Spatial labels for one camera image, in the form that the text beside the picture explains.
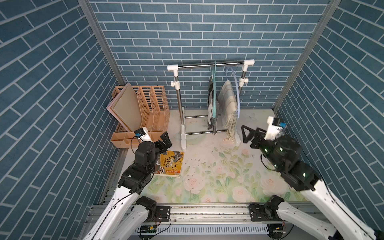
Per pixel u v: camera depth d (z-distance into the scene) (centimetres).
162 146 63
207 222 73
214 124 91
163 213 74
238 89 75
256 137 55
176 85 79
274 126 53
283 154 45
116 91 98
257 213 74
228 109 84
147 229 72
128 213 47
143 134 59
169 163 89
